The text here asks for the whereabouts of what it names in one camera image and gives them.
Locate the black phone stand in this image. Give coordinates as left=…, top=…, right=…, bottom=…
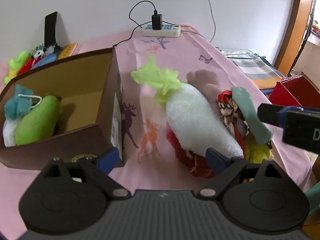
left=45, top=42, right=62, bottom=53

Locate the teal green plush toy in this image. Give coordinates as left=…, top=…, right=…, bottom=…
left=230, top=86, right=274, bottom=145

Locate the black charger plug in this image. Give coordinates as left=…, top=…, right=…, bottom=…
left=151, top=10, right=163, bottom=30

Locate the wooden door frame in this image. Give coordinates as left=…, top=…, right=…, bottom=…
left=274, top=0, right=312, bottom=77

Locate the white power strip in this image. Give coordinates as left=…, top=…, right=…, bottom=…
left=142, top=24, right=181, bottom=38

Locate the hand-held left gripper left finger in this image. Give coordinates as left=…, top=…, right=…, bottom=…
left=41, top=147, right=132, bottom=200

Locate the yellow plush toy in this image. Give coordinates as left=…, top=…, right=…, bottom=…
left=244, top=135, right=274, bottom=165

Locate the red white figure plush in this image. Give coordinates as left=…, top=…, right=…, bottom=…
left=216, top=89, right=250, bottom=150

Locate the pink printed tablecloth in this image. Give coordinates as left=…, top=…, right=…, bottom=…
left=0, top=27, right=313, bottom=198

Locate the teal mesh bath pouf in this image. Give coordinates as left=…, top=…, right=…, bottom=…
left=4, top=85, right=43, bottom=120

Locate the small panda toy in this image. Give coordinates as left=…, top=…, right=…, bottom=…
left=32, top=45, right=54, bottom=59

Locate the blue oval case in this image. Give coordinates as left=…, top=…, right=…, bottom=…
left=31, top=53, right=58, bottom=68

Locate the green frog plush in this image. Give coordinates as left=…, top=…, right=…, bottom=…
left=3, top=51, right=32, bottom=84

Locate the pink cable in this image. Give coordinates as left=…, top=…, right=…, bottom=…
left=179, top=24, right=204, bottom=37

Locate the black charger cable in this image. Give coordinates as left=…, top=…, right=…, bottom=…
left=112, top=1, right=158, bottom=47

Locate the red plush toy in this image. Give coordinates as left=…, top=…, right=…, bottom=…
left=16, top=57, right=40, bottom=75

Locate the white cable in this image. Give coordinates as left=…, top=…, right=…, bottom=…
left=201, top=0, right=217, bottom=43

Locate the yellow book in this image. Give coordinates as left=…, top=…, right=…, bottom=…
left=57, top=43, right=78, bottom=60

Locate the white radish plush toy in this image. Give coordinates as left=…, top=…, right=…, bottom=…
left=130, top=55, right=244, bottom=158

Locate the grey striped cloth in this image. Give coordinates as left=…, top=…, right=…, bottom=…
left=225, top=52, right=283, bottom=80

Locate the black smartphone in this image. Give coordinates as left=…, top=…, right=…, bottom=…
left=44, top=12, right=58, bottom=48

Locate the red box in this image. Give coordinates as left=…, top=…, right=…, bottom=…
left=269, top=75, right=320, bottom=108

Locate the orange cloth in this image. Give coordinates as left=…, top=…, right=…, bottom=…
left=251, top=76, right=285, bottom=90

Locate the red fuzzy pouf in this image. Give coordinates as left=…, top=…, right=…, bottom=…
left=166, top=125, right=220, bottom=178

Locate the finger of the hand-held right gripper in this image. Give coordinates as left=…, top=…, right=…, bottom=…
left=257, top=103, right=288, bottom=128

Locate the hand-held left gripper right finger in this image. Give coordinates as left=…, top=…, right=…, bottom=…
left=197, top=147, right=288, bottom=200

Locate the mauve teddy bear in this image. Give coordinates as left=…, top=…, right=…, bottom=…
left=186, top=69, right=222, bottom=105

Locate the teal plastic stool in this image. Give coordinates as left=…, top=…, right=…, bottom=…
left=305, top=182, right=320, bottom=213

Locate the brown cardboard box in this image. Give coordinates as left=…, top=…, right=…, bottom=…
left=0, top=47, right=125, bottom=170

